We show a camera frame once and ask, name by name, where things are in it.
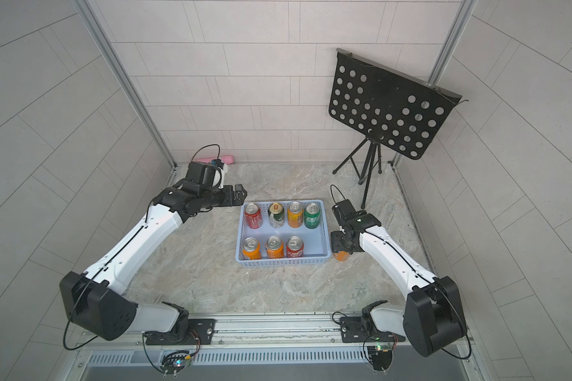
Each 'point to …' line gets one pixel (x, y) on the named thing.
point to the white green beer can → (276, 214)
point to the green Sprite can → (312, 214)
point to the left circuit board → (174, 362)
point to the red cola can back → (253, 215)
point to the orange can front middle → (275, 248)
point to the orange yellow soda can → (295, 214)
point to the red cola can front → (295, 247)
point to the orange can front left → (251, 249)
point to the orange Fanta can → (342, 255)
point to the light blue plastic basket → (316, 241)
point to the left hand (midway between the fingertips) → (241, 191)
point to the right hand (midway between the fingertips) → (341, 243)
